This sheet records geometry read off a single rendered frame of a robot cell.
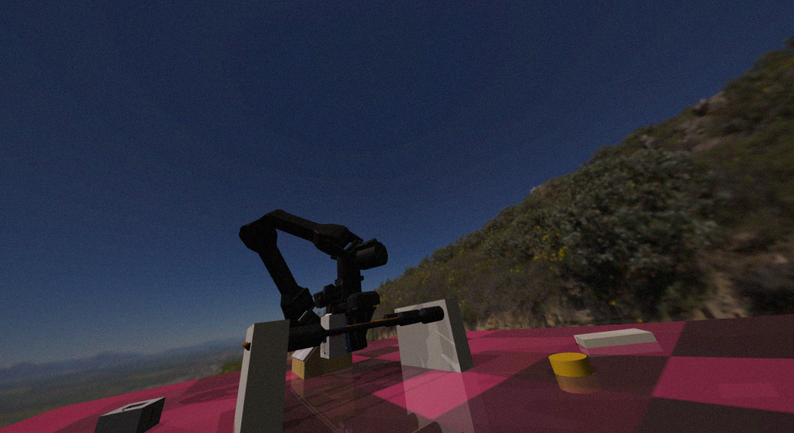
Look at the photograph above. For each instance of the yellow cylinder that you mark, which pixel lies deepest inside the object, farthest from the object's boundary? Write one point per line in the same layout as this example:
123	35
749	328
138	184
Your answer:
571	364

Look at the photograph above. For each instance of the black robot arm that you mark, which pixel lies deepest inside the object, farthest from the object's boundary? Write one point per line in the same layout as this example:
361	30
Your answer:
261	237

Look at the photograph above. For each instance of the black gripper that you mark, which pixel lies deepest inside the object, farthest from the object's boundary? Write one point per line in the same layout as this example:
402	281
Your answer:
361	302

